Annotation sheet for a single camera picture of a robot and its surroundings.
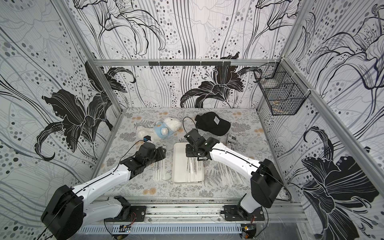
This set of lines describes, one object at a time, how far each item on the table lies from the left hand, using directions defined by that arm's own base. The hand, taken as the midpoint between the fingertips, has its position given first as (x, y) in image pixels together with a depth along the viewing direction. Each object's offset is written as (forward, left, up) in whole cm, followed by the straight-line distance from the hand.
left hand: (164, 154), depth 86 cm
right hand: (+1, -15, +4) cm, 16 cm away
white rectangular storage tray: (-6, -13, -7) cm, 16 cm away
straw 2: (-10, -16, -7) cm, 20 cm away
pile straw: (-10, -38, -5) cm, 40 cm away
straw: (-6, -18, -4) cm, 19 cm away
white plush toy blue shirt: (+15, +4, +3) cm, 16 cm away
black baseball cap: (+27, -29, -2) cm, 39 cm away
